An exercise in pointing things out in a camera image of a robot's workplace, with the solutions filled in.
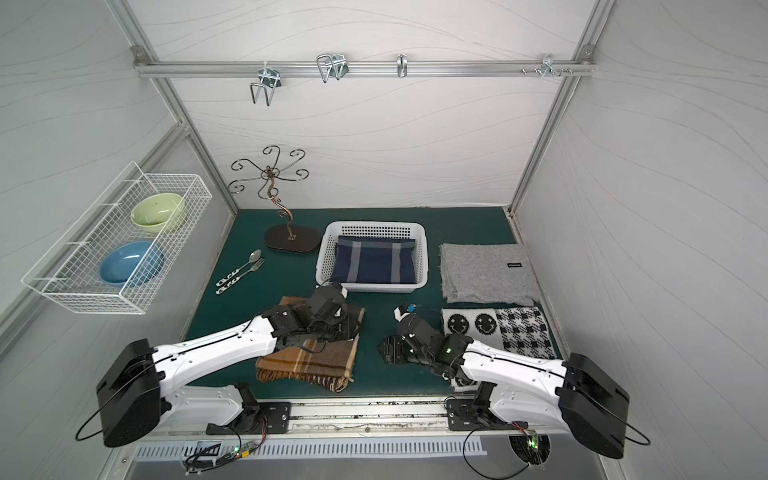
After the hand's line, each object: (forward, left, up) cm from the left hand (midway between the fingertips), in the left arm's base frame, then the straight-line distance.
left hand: (359, 329), depth 79 cm
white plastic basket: (+38, -1, -1) cm, 38 cm away
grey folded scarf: (+23, -40, -7) cm, 47 cm away
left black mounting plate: (-20, +23, -9) cm, 32 cm away
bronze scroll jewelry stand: (+38, +34, -9) cm, 52 cm away
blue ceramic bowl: (+5, +50, +22) cm, 55 cm away
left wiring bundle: (-27, +25, -7) cm, 37 cm away
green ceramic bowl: (+19, +51, +25) cm, 60 cm away
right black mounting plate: (-19, -28, +1) cm, 34 cm away
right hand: (-3, -7, -4) cm, 9 cm away
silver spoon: (+29, +41, -8) cm, 51 cm away
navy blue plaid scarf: (+28, -2, -7) cm, 28 cm away
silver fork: (+18, +46, -9) cm, 50 cm away
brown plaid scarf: (-7, +9, -6) cm, 13 cm away
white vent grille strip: (-26, +38, -12) cm, 48 cm away
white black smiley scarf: (+3, -45, -6) cm, 45 cm away
